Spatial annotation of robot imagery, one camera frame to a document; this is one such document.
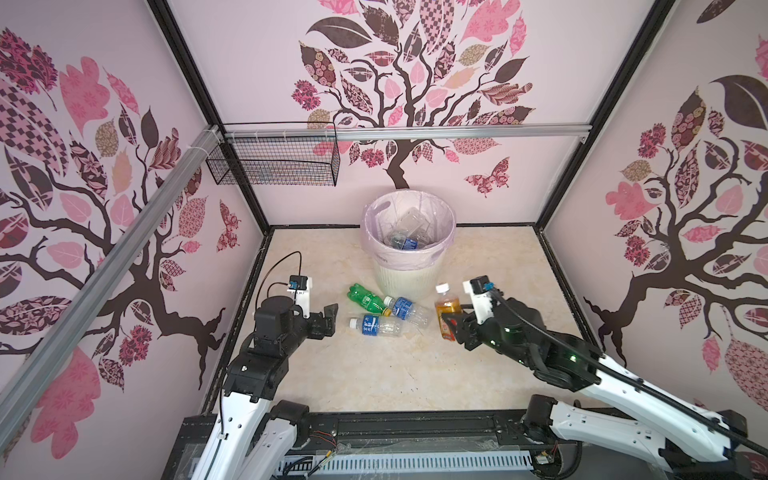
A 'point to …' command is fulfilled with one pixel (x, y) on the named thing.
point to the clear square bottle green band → (413, 223)
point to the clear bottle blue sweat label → (405, 309)
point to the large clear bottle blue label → (402, 243)
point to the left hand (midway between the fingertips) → (322, 310)
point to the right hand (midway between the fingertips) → (451, 309)
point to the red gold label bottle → (446, 305)
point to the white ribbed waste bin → (418, 285)
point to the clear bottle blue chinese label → (372, 325)
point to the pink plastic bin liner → (379, 215)
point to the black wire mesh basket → (279, 161)
